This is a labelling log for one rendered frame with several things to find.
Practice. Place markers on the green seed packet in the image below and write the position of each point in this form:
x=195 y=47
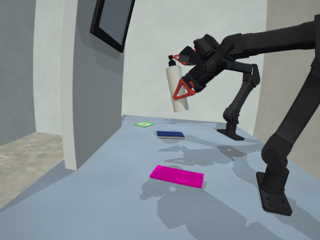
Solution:
x=144 y=124

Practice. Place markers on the magenta flat rectangular slab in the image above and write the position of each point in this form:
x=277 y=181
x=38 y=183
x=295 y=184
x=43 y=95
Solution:
x=178 y=176

